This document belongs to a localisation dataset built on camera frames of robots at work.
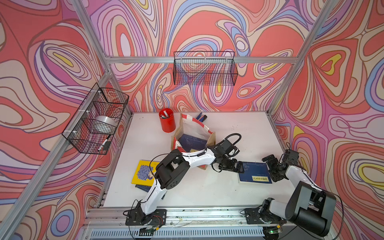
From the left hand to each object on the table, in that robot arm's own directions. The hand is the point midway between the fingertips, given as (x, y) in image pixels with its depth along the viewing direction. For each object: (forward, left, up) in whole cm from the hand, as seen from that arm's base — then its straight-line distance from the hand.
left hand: (240, 172), depth 83 cm
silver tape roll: (+12, +68, +27) cm, 75 cm away
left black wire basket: (+12, +78, +23) cm, 82 cm away
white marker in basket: (+6, +70, +20) cm, 73 cm away
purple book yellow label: (+17, +27, +2) cm, 32 cm away
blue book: (+1, -10, -3) cm, 10 cm away
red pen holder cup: (+35, +44, +5) cm, 57 cm away
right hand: (+4, -17, -4) cm, 18 cm away
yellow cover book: (+1, +55, -3) cm, 55 cm away
